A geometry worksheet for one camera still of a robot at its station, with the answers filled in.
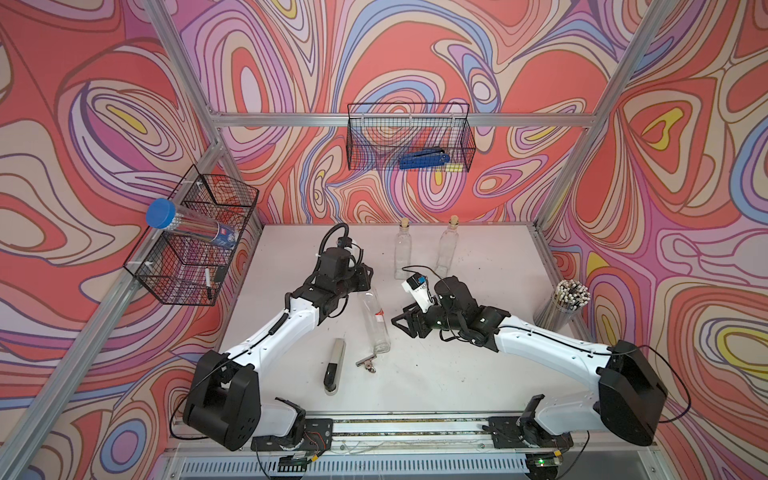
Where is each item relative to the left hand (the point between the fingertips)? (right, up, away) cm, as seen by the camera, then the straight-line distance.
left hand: (373, 271), depth 84 cm
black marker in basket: (-40, -2, -11) cm, 42 cm away
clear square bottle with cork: (+23, +7, +8) cm, 25 cm away
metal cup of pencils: (+52, -12, -1) cm, 53 cm away
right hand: (+8, -14, -6) cm, 17 cm away
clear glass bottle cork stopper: (+9, +6, +11) cm, 15 cm away
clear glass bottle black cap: (+1, -17, +1) cm, 17 cm away
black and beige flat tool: (-11, -27, -4) cm, 29 cm away
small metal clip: (-2, -26, +1) cm, 26 cm away
